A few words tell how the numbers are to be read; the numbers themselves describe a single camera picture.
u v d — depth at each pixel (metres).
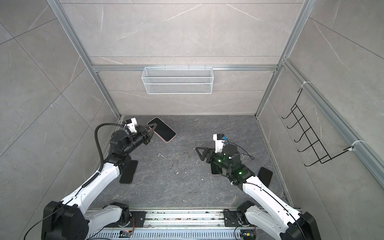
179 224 0.73
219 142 0.67
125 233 0.71
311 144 0.64
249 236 0.70
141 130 0.66
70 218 0.38
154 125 0.73
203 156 0.67
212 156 0.66
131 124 0.70
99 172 0.51
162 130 0.75
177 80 1.01
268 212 0.47
